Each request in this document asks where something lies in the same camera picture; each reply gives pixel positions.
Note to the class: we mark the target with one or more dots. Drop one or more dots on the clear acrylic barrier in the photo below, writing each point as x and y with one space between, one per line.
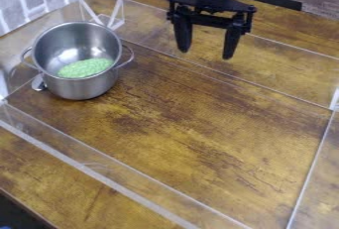
199 143

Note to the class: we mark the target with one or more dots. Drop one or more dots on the green bumpy object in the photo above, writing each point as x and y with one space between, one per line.
85 68

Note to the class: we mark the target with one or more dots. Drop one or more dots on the silver steel pot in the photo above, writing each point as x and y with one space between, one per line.
78 56

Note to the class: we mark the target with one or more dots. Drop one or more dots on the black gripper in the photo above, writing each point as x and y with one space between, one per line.
226 14

